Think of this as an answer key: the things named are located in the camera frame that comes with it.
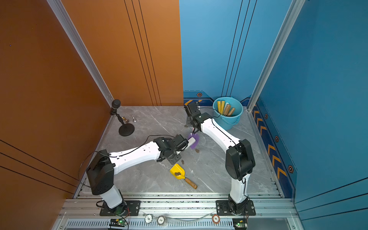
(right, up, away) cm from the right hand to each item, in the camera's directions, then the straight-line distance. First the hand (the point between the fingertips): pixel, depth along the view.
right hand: (193, 120), depth 91 cm
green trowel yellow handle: (+19, +10, +12) cm, 24 cm away
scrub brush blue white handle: (-2, -13, -6) cm, 14 cm away
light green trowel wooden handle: (+28, +6, +14) cm, 32 cm away
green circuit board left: (-38, -51, -20) cm, 67 cm away
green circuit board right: (+23, -52, -20) cm, 60 cm away
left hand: (-11, -20, -6) cm, 24 cm away
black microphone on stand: (-48, -7, +11) cm, 49 cm away
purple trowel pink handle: (+2, -11, -2) cm, 11 cm away
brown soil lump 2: (-7, -26, -1) cm, 27 cm away
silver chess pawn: (-46, -1, +21) cm, 50 cm away
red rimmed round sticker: (+10, -50, -20) cm, 54 cm away
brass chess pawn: (-51, 0, +18) cm, 54 cm away
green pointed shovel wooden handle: (+24, +8, +12) cm, 28 cm away
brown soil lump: (+2, -19, -4) cm, 19 cm away
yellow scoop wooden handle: (-10, -29, -5) cm, 31 cm away
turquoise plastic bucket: (+22, -2, 0) cm, 22 cm away
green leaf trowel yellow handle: (+22, +11, +12) cm, 27 cm away
